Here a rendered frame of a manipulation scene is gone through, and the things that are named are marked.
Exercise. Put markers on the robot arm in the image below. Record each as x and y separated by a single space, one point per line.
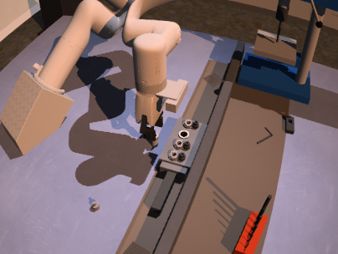
157 39

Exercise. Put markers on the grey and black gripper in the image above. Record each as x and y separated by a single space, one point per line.
149 110

